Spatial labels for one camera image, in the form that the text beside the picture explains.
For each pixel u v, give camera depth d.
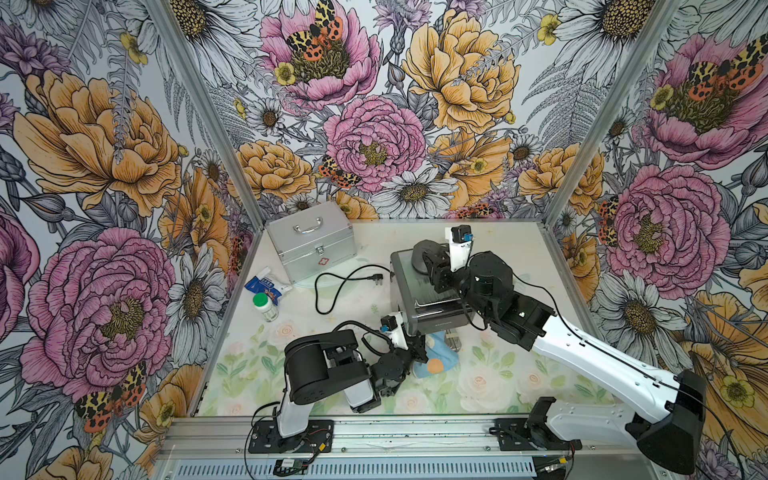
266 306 0.89
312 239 0.97
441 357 0.81
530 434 0.67
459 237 0.58
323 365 0.51
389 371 0.65
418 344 0.74
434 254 0.71
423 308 0.66
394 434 0.76
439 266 0.62
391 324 0.73
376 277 1.02
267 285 0.99
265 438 0.73
